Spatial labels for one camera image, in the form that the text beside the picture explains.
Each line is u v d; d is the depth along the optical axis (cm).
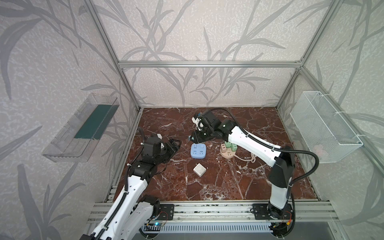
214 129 59
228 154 91
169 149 67
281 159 45
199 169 86
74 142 64
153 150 56
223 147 90
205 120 62
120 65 95
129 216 46
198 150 94
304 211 75
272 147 48
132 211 46
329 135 63
